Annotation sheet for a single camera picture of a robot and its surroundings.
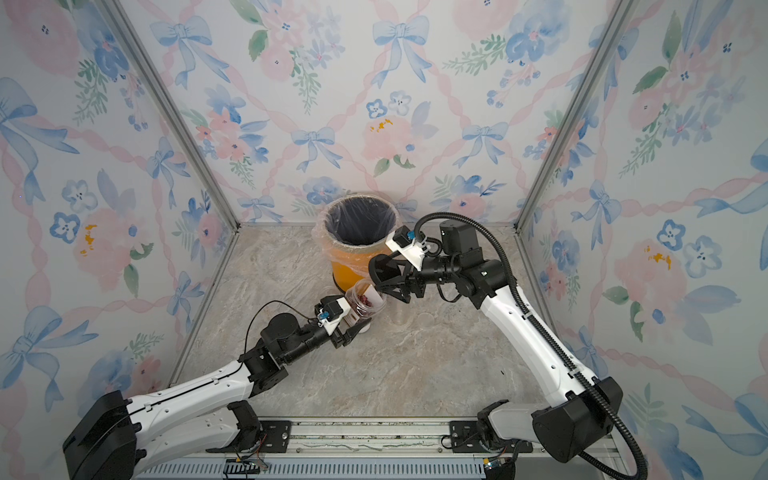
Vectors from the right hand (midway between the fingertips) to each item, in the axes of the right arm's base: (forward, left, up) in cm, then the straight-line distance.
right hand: (380, 254), depth 70 cm
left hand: (-8, +5, -9) cm, 13 cm away
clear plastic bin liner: (+26, +11, -17) cm, 33 cm away
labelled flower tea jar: (-6, +3, -11) cm, 13 cm away
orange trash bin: (+4, +11, -15) cm, 19 cm away
